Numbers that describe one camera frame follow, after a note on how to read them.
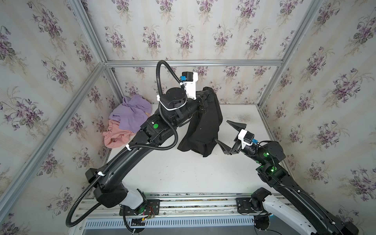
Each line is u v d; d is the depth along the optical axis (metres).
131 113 1.07
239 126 0.58
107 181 0.37
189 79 0.45
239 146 0.54
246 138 0.48
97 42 0.83
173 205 0.75
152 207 0.72
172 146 0.39
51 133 0.57
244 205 0.73
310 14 0.74
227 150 0.55
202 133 0.61
